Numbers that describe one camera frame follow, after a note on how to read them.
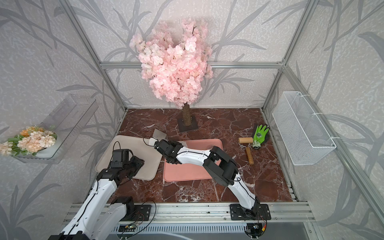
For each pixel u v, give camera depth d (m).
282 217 0.72
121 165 0.62
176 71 0.66
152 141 0.99
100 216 0.48
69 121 0.75
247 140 0.99
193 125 1.08
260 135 1.02
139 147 1.01
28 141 0.49
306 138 0.59
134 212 0.72
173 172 0.92
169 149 0.72
